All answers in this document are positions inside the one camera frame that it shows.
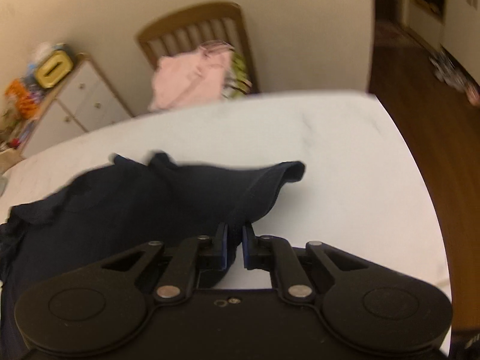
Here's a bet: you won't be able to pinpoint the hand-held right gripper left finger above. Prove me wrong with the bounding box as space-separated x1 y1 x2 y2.
101 222 229 304

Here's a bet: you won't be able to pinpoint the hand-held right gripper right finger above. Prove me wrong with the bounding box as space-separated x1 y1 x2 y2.
242 222 370 304

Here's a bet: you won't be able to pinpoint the navy polo shirt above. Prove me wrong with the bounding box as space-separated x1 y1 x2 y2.
0 152 306 360

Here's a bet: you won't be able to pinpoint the pink garment with striped trim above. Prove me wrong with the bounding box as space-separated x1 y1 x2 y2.
148 44 236 112

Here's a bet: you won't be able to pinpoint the green patterned cloth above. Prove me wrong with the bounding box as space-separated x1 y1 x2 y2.
222 50 253 100

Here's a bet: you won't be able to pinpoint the white drawer cabinet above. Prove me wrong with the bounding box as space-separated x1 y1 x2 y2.
19 53 135 159

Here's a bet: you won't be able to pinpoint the wooden chair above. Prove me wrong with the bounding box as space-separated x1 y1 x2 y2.
136 2 260 115

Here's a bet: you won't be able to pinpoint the yellow slotted box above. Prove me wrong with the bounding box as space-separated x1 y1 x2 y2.
35 50 74 89

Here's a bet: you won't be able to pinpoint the orange snack bag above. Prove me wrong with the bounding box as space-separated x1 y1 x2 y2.
4 78 43 118

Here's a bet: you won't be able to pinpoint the red patterned rug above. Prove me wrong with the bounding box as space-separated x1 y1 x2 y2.
375 20 417 47

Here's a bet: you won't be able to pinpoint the white crumpled plastic bag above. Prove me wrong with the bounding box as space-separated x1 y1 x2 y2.
32 41 66 62

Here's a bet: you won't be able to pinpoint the row of shoes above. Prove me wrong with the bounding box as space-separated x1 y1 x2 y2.
428 49 480 106

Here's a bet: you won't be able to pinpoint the white wardrobe cabinets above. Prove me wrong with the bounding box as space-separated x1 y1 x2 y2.
440 0 480 69

